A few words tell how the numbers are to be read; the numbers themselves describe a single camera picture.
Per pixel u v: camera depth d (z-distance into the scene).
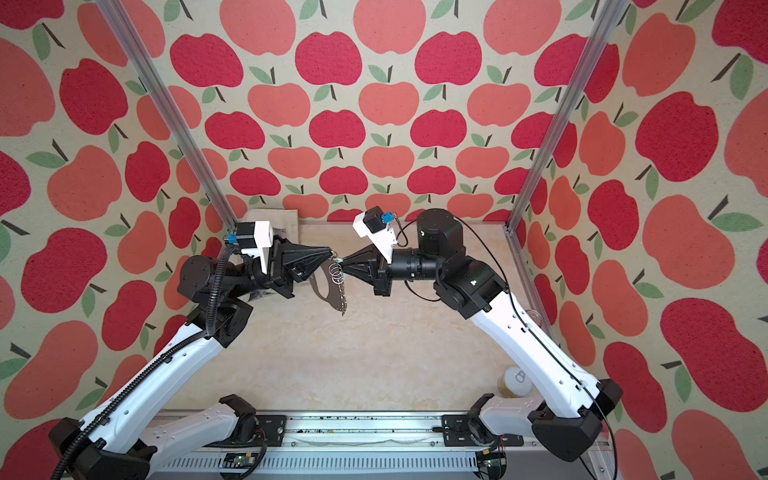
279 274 0.46
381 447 0.73
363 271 0.54
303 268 0.51
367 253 0.51
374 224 0.45
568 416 0.38
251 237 0.42
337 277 0.53
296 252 0.49
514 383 0.78
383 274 0.47
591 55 0.75
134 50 0.75
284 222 1.15
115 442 0.38
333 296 0.59
